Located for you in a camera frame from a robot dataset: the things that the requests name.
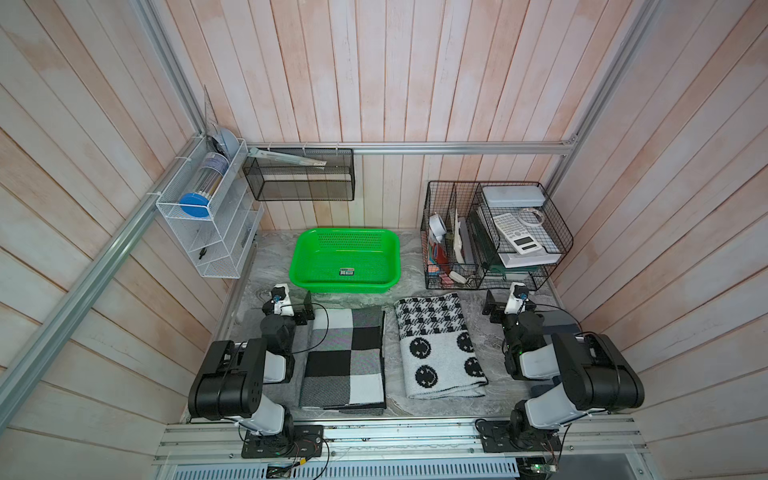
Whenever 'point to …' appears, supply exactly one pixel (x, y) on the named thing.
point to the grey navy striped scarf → (557, 321)
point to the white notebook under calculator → (542, 257)
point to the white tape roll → (437, 226)
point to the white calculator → (522, 240)
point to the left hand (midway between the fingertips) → (295, 294)
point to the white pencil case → (514, 196)
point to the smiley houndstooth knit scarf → (439, 355)
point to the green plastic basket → (346, 260)
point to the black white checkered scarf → (348, 368)
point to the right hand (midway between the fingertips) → (504, 289)
